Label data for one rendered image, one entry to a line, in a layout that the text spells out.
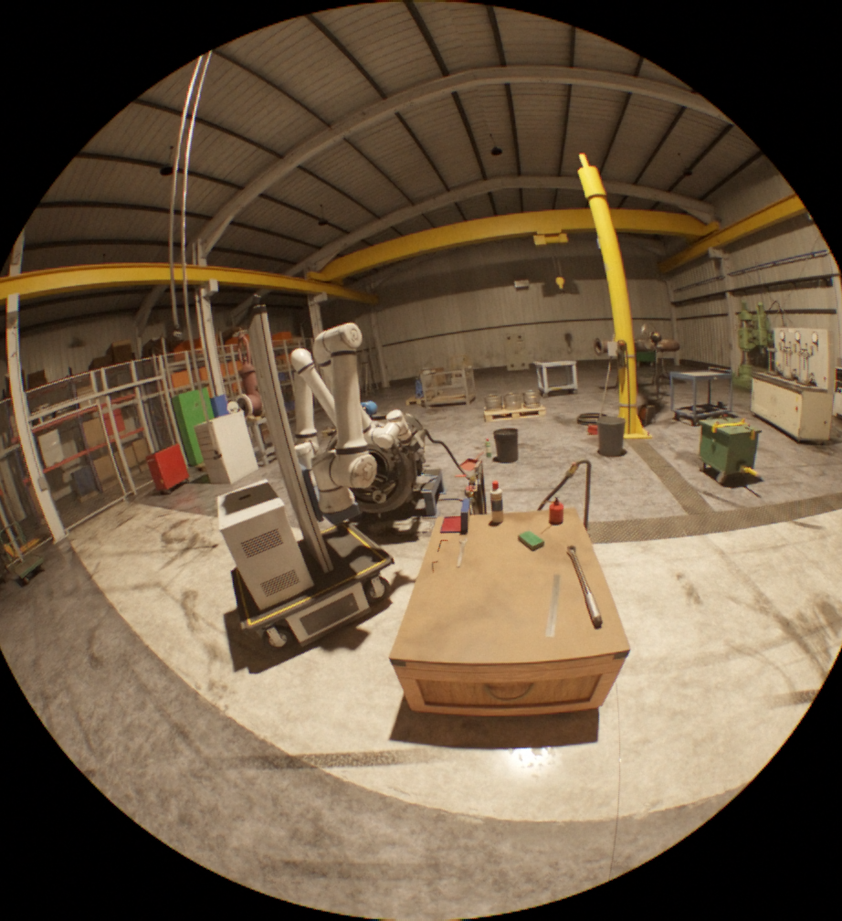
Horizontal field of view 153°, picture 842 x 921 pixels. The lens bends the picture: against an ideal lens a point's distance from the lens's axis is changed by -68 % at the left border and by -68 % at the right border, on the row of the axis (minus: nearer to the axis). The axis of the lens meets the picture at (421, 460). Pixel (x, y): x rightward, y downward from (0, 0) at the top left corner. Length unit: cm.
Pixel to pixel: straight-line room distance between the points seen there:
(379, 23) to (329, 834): 931
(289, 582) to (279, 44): 821
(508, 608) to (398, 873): 112
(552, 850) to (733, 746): 80
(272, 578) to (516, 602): 115
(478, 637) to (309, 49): 857
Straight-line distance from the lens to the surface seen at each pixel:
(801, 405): 585
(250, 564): 162
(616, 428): 389
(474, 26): 859
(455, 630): 116
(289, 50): 803
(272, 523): 155
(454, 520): 177
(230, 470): 591
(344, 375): 140
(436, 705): 140
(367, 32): 818
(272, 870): 156
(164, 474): 702
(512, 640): 112
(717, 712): 171
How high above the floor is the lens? 136
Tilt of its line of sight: 18 degrees down
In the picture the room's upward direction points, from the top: 10 degrees counter-clockwise
